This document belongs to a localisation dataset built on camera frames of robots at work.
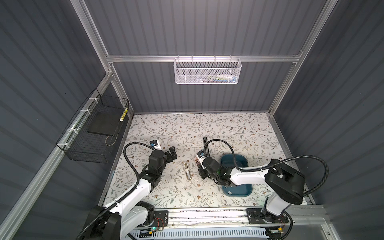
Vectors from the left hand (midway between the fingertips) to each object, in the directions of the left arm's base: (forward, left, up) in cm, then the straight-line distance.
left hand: (167, 149), depth 85 cm
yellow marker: (+14, +23, +15) cm, 31 cm away
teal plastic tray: (-22, -38, -13) cm, 45 cm away
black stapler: (+3, -24, -11) cm, 26 cm away
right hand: (-7, -18, -9) cm, 22 cm away
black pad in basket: (+8, +30, +16) cm, 35 cm away
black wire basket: (0, +35, +15) cm, 38 cm away
